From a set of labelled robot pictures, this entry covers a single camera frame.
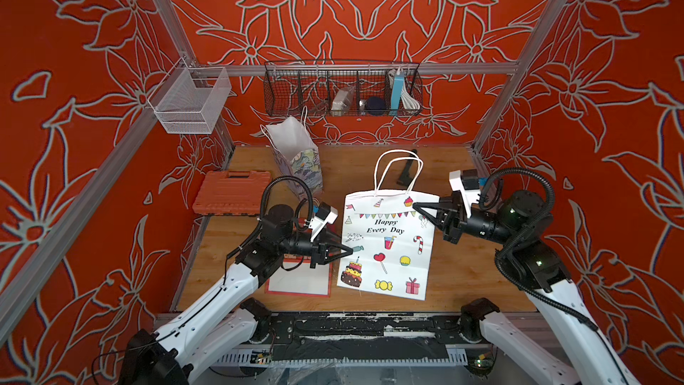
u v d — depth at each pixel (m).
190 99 0.94
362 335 0.73
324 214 0.60
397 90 0.85
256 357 0.71
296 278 0.81
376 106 0.97
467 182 0.47
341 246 0.62
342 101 0.92
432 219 0.55
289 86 0.98
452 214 0.51
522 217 0.43
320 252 0.59
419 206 0.55
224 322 0.57
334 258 0.62
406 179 1.07
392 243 0.60
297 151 0.83
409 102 0.91
